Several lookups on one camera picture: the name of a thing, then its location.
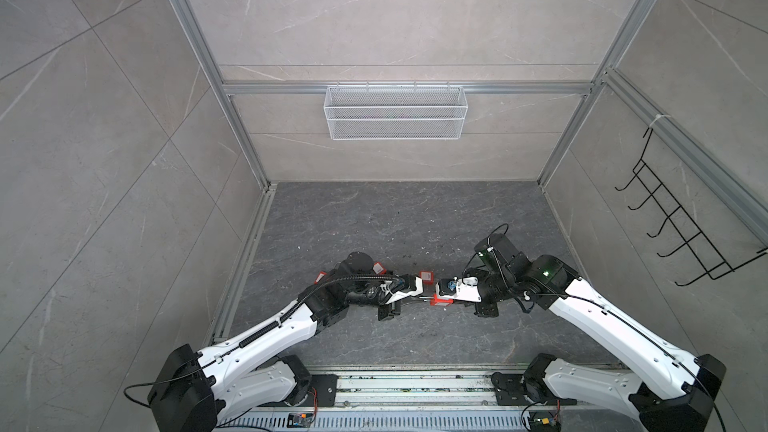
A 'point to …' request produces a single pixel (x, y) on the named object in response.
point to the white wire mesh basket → (393, 113)
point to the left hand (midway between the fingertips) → (420, 288)
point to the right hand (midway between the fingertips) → (456, 290)
